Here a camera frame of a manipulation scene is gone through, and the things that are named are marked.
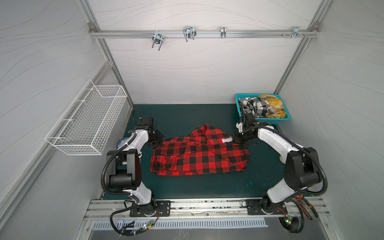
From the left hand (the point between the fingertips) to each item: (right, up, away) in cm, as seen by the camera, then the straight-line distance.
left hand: (165, 137), depth 93 cm
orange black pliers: (+74, -30, -18) cm, 82 cm away
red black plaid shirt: (+27, -8, +3) cm, 28 cm away
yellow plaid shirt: (+77, +19, +12) cm, 80 cm away
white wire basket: (-32, +8, -24) cm, 41 cm away
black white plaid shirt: (+65, +21, +14) cm, 69 cm away
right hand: (+43, +1, -3) cm, 44 cm away
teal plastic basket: (+69, +10, +9) cm, 71 cm away
